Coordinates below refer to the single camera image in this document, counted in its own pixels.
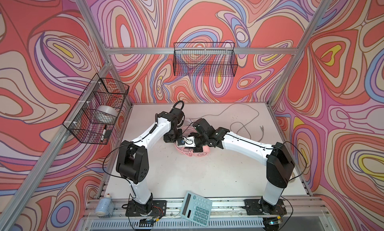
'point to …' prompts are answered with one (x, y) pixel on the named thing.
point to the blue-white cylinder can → (105, 207)
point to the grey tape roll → (106, 114)
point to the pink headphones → (205, 152)
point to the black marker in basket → (103, 132)
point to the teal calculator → (196, 209)
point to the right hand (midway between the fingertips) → (188, 145)
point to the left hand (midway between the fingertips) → (178, 140)
